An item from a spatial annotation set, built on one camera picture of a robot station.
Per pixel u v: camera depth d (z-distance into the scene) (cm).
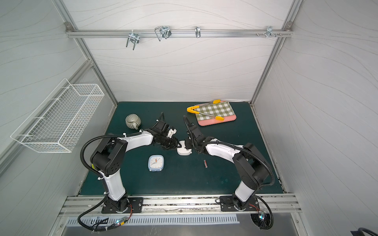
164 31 76
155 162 85
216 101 118
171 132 90
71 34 78
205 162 88
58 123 69
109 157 49
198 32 78
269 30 76
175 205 75
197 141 69
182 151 90
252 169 46
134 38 79
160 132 77
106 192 58
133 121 107
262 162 48
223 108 116
